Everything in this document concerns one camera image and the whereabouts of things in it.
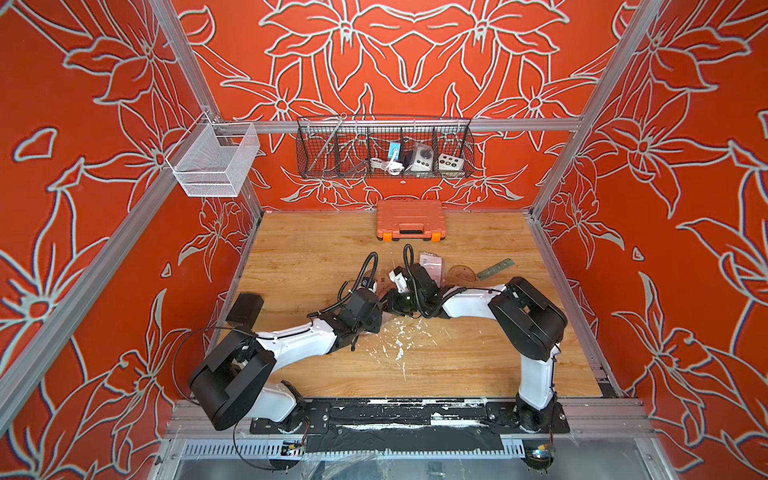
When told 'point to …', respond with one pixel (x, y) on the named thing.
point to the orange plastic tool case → (414, 219)
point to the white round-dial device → (423, 158)
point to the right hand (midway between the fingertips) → (371, 308)
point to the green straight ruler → (496, 269)
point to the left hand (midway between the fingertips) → (379, 310)
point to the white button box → (450, 163)
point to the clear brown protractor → (463, 273)
